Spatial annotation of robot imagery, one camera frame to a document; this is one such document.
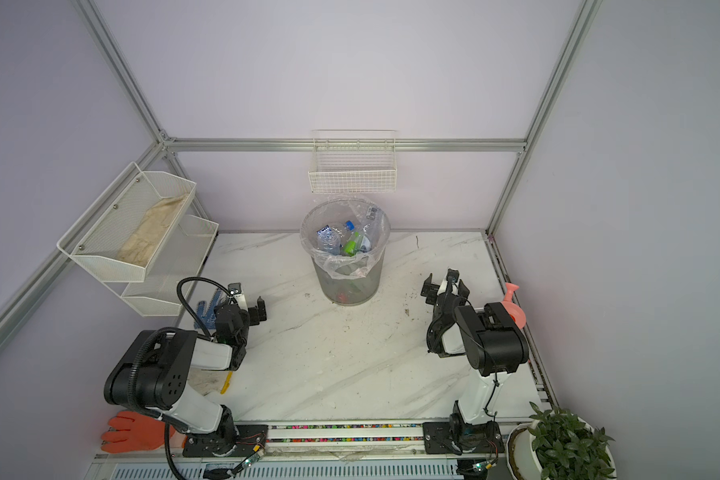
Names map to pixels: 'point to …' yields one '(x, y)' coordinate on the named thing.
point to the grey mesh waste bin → (351, 292)
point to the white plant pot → (522, 461)
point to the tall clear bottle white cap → (368, 231)
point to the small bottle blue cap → (350, 225)
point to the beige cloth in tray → (141, 247)
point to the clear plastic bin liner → (335, 212)
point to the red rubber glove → (135, 431)
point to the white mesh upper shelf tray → (122, 235)
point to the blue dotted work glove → (208, 319)
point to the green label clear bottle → (352, 246)
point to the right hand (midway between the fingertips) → (445, 276)
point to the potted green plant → (566, 448)
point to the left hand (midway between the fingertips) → (243, 300)
